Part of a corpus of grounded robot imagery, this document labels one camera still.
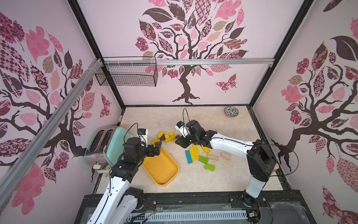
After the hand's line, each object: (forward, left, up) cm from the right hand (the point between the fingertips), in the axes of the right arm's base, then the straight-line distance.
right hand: (177, 139), depth 84 cm
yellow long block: (-5, -10, -12) cm, 16 cm away
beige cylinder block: (-6, -23, -13) cm, 27 cm away
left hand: (-7, +12, +5) cm, 15 cm away
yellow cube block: (+7, +6, -11) cm, 14 cm away
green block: (-8, -16, -12) cm, 22 cm away
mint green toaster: (-5, +42, +4) cm, 43 cm away
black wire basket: (+42, +27, +22) cm, 55 cm away
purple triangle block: (+8, +11, -12) cm, 18 cm away
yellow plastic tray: (-12, +11, -15) cm, 22 cm away
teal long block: (-6, -7, -13) cm, 16 cm away
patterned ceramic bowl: (+32, -44, -12) cm, 56 cm away
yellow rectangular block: (+10, +13, -11) cm, 20 cm away
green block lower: (-13, -20, -13) cm, 27 cm away
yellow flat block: (-9, +11, +14) cm, 20 cm away
